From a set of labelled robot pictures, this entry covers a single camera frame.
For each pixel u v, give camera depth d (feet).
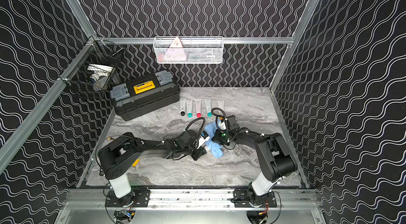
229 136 2.33
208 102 3.60
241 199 2.41
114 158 1.56
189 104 3.60
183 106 3.52
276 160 1.51
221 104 3.64
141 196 2.50
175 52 2.96
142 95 3.10
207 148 2.88
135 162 1.64
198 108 3.48
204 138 2.62
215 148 2.78
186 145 2.35
